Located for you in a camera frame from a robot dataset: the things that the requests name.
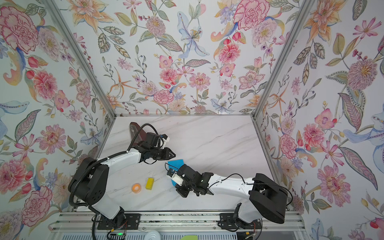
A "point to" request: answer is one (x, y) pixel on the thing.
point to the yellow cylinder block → (150, 183)
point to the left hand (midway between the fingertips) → (176, 156)
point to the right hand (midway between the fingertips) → (175, 185)
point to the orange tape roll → (135, 185)
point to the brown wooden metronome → (134, 128)
